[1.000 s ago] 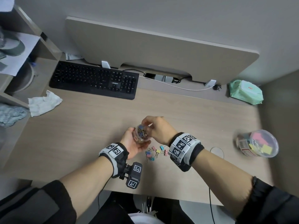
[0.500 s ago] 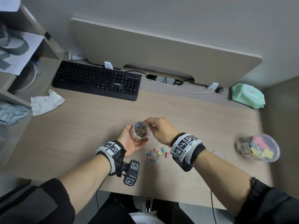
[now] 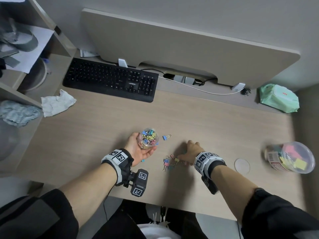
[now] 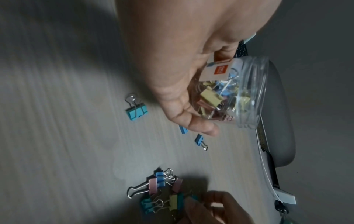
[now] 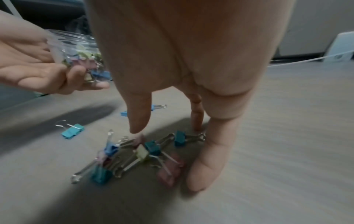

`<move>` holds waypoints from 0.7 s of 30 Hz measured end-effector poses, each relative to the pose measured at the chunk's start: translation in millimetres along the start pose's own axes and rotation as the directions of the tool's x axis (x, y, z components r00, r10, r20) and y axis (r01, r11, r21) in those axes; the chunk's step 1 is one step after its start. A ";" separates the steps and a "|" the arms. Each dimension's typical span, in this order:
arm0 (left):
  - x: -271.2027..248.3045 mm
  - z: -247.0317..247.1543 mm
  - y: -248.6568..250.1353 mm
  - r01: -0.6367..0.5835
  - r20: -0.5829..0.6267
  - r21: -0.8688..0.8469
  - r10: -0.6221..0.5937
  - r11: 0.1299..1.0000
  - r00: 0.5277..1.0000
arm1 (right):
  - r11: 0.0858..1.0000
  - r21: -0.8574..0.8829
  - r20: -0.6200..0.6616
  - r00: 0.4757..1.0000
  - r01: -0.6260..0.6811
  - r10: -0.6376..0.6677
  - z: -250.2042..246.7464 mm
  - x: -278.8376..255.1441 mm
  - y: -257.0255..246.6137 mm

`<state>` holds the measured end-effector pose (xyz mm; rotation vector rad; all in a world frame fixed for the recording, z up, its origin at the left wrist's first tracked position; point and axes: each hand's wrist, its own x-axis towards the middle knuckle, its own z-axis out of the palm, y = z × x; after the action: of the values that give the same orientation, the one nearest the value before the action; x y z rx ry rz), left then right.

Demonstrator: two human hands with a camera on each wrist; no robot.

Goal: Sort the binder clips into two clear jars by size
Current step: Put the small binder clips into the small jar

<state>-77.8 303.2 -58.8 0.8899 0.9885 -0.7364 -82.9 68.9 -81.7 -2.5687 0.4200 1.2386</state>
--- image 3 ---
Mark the person's left hand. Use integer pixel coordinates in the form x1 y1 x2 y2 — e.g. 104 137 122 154
124 132 158 161

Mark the person's right hand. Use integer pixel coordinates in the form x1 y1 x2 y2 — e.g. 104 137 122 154
178 140 205 165

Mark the small clear plastic jar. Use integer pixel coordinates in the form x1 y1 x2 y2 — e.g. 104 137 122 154
136 127 159 149

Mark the person's right forearm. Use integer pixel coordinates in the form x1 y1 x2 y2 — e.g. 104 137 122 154
210 165 259 225

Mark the person's left forearm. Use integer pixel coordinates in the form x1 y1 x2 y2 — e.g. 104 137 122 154
59 162 118 230

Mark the bunch of small colourful clips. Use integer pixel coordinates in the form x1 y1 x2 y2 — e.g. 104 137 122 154
140 130 157 146

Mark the pile of colourful binder clips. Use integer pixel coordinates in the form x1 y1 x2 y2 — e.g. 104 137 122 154
163 154 188 172

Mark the right wrist band with markers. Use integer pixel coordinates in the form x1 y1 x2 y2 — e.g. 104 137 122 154
194 152 227 176

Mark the wrist band with markers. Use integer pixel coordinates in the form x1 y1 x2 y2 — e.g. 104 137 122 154
101 148 135 186
194 152 227 176

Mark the left wrist band with markers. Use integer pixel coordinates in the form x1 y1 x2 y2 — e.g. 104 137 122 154
101 148 135 186

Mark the clear round lid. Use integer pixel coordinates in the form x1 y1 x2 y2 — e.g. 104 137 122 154
234 158 251 173

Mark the black computer keyboard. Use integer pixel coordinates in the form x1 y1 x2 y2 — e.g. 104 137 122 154
62 58 159 103

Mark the person's white garment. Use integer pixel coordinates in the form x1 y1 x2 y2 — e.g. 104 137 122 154
137 222 180 239

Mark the crumpled white tissue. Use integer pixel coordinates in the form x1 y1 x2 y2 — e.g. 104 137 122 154
41 89 77 118

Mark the small folded paper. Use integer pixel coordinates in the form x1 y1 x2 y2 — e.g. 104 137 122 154
79 49 98 58

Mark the large clear plastic jar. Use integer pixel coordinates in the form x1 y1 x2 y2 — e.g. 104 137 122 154
264 141 316 174

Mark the beige desk divider panel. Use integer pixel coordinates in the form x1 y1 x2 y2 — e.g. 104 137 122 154
81 8 301 90

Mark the heap of large colourful clips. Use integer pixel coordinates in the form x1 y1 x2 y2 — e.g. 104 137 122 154
267 144 307 171

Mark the person's black right sleeve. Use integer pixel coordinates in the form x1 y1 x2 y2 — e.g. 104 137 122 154
240 188 319 239

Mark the person's black sleeve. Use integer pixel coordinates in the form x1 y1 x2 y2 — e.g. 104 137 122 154
0 188 80 239
240 188 319 239

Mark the green wet wipes pack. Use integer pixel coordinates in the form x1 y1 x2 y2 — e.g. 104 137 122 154
259 83 300 114

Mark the beige wooden shelf unit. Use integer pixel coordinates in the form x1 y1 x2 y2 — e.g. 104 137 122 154
0 0 78 177

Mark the blue-grey crumpled towel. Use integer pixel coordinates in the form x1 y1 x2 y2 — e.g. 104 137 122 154
0 100 43 128

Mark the person's black left sleeve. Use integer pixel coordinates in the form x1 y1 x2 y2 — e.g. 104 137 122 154
0 188 80 239

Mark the white paper sheet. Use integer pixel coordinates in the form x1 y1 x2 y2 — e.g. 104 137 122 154
4 24 55 74

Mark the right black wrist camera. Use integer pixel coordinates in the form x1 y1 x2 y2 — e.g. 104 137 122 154
202 175 219 195

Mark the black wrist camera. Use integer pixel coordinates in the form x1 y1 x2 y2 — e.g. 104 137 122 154
128 169 149 197
202 175 219 195

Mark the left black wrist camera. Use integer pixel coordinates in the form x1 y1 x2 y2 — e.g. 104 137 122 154
128 169 149 197

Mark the white cable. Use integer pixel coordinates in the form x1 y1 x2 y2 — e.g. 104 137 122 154
163 75 240 95

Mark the thin black cable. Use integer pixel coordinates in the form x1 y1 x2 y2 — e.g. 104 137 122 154
103 189 117 222

